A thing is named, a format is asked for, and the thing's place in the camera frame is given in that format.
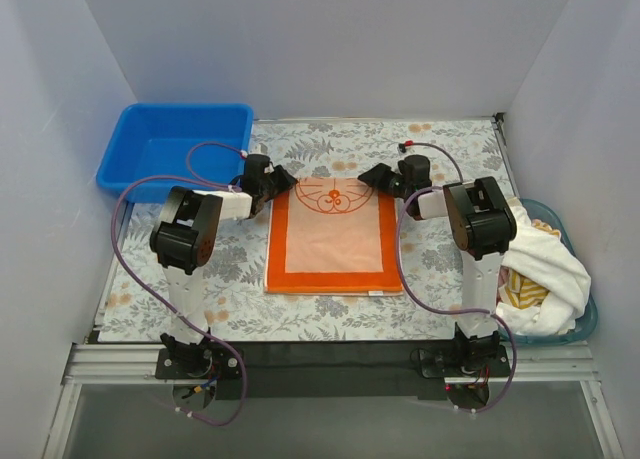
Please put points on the blue plastic bin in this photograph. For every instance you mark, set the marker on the blue plastic bin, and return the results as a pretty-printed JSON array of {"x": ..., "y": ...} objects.
[{"x": 175, "y": 139}]

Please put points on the white towel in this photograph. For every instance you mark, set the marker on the white towel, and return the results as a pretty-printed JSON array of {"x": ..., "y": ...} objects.
[{"x": 545, "y": 274}]

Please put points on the yellow striped towel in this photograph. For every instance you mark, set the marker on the yellow striped towel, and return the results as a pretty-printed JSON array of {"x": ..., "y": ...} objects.
[{"x": 521, "y": 292}]

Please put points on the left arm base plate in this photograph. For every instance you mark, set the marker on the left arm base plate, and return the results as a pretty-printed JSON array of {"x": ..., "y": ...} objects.
[{"x": 205, "y": 360}]

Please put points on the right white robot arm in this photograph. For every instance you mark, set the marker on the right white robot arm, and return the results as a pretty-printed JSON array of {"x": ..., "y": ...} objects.
[{"x": 482, "y": 226}]

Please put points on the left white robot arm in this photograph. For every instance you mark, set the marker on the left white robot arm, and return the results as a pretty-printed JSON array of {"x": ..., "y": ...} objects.
[{"x": 184, "y": 235}]

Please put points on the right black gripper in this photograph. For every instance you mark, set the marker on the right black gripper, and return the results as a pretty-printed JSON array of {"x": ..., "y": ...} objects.
[{"x": 388, "y": 179}]

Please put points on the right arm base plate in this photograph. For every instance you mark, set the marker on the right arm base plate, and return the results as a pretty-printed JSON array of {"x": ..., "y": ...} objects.
[{"x": 441, "y": 360}]

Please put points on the orange cartoon towel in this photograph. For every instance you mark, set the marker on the orange cartoon towel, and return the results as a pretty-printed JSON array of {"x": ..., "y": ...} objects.
[{"x": 332, "y": 236}]

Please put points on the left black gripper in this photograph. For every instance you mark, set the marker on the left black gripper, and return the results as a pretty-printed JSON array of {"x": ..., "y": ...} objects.
[{"x": 272, "y": 182}]

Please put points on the teal laundry basket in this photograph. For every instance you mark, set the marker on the teal laundry basket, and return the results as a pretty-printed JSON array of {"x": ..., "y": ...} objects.
[{"x": 575, "y": 324}]

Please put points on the aluminium frame rail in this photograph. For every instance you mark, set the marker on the aluminium frame rail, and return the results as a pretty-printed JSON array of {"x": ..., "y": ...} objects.
[{"x": 136, "y": 364}]

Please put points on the floral table mat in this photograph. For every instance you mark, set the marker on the floral table mat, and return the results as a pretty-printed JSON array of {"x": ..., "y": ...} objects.
[{"x": 236, "y": 306}]

